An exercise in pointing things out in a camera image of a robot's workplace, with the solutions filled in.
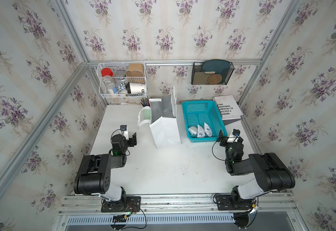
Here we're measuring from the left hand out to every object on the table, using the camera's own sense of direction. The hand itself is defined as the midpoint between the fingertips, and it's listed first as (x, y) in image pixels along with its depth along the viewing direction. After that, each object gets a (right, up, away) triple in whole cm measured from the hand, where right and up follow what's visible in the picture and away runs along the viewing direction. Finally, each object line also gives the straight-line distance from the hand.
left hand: (132, 133), depth 93 cm
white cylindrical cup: (+3, +30, +1) cm, 30 cm away
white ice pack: (+41, +2, +4) cm, 41 cm away
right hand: (+63, +1, -4) cm, 63 cm away
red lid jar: (-16, +41, 0) cm, 44 cm away
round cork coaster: (+56, +37, +5) cm, 68 cm away
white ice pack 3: (+51, +2, +6) cm, 52 cm away
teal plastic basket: (+47, +14, +22) cm, 54 cm away
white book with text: (+70, +18, +15) cm, 74 cm away
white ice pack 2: (+46, 0, +3) cm, 46 cm away
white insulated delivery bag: (+21, +8, -15) cm, 27 cm away
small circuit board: (-1, -40, -22) cm, 46 cm away
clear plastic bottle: (-14, +32, -2) cm, 35 cm away
